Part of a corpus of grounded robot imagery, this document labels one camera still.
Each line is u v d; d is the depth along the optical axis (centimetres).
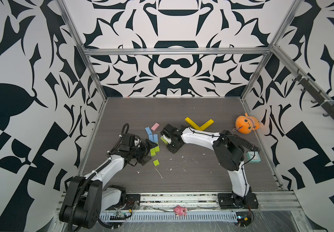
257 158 87
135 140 82
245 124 94
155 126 102
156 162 87
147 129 101
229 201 74
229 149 56
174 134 70
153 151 91
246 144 94
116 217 73
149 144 78
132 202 73
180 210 70
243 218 71
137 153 74
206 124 104
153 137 96
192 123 104
